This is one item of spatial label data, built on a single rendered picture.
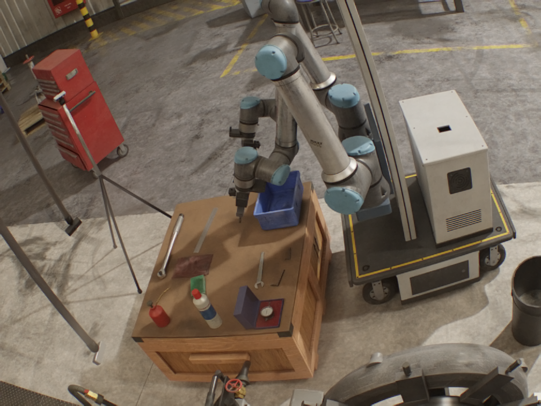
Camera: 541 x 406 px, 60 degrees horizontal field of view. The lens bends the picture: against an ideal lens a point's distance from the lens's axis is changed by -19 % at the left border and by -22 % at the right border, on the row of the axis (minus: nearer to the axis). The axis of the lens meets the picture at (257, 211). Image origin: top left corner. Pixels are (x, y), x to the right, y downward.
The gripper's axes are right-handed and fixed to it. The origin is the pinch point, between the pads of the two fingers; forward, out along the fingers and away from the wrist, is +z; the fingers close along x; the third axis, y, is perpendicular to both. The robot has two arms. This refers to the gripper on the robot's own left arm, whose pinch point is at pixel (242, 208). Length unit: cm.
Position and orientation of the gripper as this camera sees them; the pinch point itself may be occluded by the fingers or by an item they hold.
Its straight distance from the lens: 254.5
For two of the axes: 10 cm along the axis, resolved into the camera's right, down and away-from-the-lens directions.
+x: -1.4, 7.5, -6.5
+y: -9.9, -1.4, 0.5
